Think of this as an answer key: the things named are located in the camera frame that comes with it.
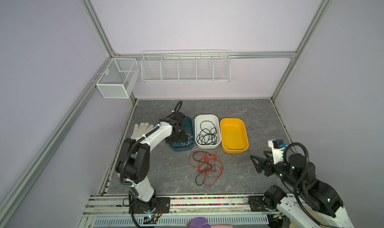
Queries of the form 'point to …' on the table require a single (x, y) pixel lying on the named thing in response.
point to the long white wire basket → (186, 66)
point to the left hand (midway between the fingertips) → (180, 141)
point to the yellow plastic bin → (234, 135)
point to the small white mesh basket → (117, 78)
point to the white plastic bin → (215, 119)
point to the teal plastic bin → (188, 126)
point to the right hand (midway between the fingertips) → (259, 155)
